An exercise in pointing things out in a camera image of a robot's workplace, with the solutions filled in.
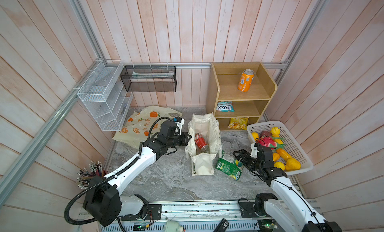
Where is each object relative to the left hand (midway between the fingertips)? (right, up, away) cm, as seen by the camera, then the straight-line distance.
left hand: (191, 140), depth 78 cm
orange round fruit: (+42, +1, +17) cm, 45 cm away
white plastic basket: (+62, -6, +12) cm, 64 cm away
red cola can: (+7, -4, +16) cm, 18 cm away
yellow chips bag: (+34, +9, +27) cm, 44 cm away
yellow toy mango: (+57, -14, +3) cm, 58 cm away
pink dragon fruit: (+49, -3, +12) cm, 50 cm away
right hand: (+27, -10, +7) cm, 29 cm away
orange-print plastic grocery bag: (-32, +7, +20) cm, 38 cm away
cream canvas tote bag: (+6, -12, +1) cm, 14 cm away
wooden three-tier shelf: (+28, +26, +6) cm, 38 cm away
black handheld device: (+14, -38, -11) cm, 42 cm away
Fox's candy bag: (+22, +19, +15) cm, 33 cm away
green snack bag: (+21, -15, +8) cm, 27 cm away
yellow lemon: (+55, +4, +16) cm, 57 cm away
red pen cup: (-53, -17, -7) cm, 56 cm away
